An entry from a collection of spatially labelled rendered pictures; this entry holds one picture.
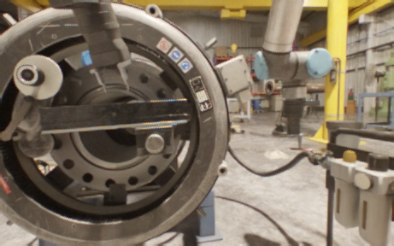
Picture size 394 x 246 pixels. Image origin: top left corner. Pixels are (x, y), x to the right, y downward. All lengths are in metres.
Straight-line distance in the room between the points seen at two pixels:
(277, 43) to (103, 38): 0.48
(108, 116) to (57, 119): 0.13
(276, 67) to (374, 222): 0.55
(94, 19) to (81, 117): 0.27
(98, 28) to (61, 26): 0.23
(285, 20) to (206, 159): 0.46
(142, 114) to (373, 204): 0.73
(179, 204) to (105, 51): 0.47
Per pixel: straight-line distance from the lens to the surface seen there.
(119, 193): 0.79
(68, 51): 0.73
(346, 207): 0.91
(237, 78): 0.68
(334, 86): 3.98
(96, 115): 0.61
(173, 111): 0.58
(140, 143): 0.54
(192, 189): 0.66
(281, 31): 0.68
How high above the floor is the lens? 0.67
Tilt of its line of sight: 5 degrees down
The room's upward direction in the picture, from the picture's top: 1 degrees counter-clockwise
